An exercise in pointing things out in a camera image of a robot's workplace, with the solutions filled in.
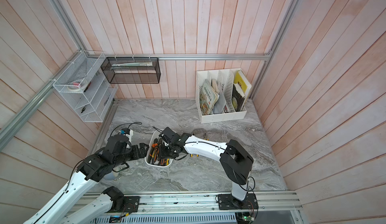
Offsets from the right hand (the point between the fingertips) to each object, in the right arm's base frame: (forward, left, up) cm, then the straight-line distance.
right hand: (160, 156), depth 81 cm
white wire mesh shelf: (+20, +36, +21) cm, 46 cm away
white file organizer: (+36, -37, +12) cm, 53 cm away
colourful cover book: (+40, -28, +8) cm, 49 cm away
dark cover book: (+38, -47, +9) cm, 62 cm away
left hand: (-1, +8, +9) cm, 12 cm away
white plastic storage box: (+15, +6, -2) cm, 16 cm away
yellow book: (+47, -47, +17) cm, 68 cm away
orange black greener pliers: (+5, +5, -4) cm, 8 cm away
